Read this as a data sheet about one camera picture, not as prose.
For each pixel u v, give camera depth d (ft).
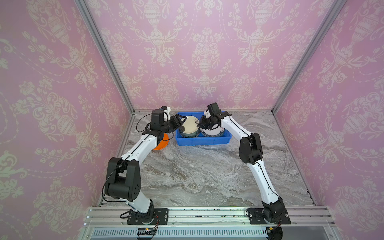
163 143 3.30
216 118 2.67
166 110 2.66
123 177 1.49
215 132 3.36
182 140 3.34
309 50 2.78
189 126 3.39
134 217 2.44
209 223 2.39
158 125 2.24
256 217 2.39
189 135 3.37
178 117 2.60
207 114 3.23
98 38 2.62
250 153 2.17
